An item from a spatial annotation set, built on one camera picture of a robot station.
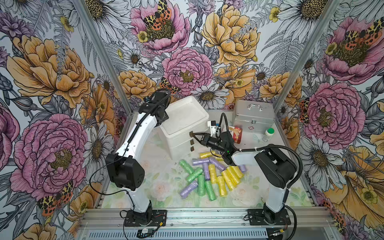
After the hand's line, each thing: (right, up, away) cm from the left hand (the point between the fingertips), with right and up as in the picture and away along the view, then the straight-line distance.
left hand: (157, 122), depth 83 cm
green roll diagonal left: (+18, -31, +3) cm, 36 cm away
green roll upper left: (+15, -25, +8) cm, 30 cm away
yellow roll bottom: (+36, -35, 0) cm, 50 cm away
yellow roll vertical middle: (+31, -29, +4) cm, 43 cm away
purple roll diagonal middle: (+34, -25, +6) cm, 43 cm away
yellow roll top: (+28, -20, +11) cm, 36 cm away
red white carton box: (+49, -7, +21) cm, 54 cm away
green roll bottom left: (+24, -35, -1) cm, 42 cm away
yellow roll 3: (+39, -32, +1) cm, 51 cm away
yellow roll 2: (+43, -30, +4) cm, 52 cm away
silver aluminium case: (+59, +4, +16) cm, 61 cm away
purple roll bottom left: (+15, -37, -4) cm, 40 cm away
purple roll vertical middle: (+27, -27, +5) cm, 38 cm away
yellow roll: (+45, -28, +4) cm, 53 cm away
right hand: (+19, -8, 0) cm, 20 cm away
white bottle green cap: (+68, -8, +16) cm, 70 cm away
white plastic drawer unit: (+16, +4, +5) cm, 17 cm away
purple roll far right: (+49, -27, +6) cm, 56 cm away
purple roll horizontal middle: (+22, -24, +9) cm, 33 cm away
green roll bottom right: (+28, -36, -2) cm, 46 cm away
